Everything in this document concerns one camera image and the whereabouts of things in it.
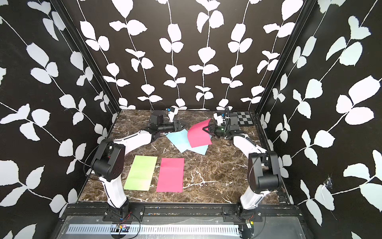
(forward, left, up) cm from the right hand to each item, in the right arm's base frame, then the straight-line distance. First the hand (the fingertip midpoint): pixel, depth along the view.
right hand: (202, 127), depth 86 cm
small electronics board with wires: (-48, +41, -20) cm, 66 cm away
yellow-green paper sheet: (-20, +37, -20) cm, 47 cm away
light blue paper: (0, +12, -20) cm, 23 cm away
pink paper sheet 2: (-1, +2, -8) cm, 9 cm away
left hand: (+2, +8, +1) cm, 9 cm away
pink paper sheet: (-23, +18, -20) cm, 35 cm away
